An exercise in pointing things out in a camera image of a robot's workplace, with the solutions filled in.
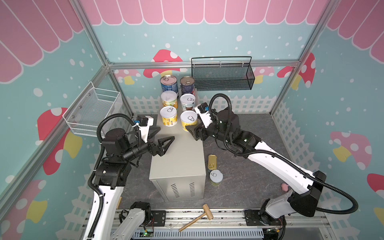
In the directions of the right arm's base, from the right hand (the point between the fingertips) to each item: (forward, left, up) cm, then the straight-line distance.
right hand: (192, 121), depth 65 cm
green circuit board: (-38, +23, -40) cm, 59 cm away
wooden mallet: (-29, -8, -37) cm, 48 cm away
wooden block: (-26, +39, -37) cm, 60 cm away
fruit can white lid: (-12, -13, -33) cm, 38 cm away
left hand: (-7, +10, -1) cm, 13 cm away
